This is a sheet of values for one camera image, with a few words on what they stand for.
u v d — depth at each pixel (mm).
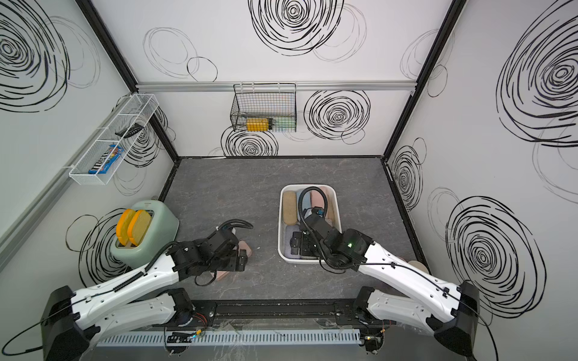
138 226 721
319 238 524
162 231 786
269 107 989
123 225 704
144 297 489
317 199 972
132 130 789
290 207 936
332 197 974
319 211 663
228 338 960
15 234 511
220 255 593
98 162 696
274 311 752
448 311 391
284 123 870
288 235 902
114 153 716
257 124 870
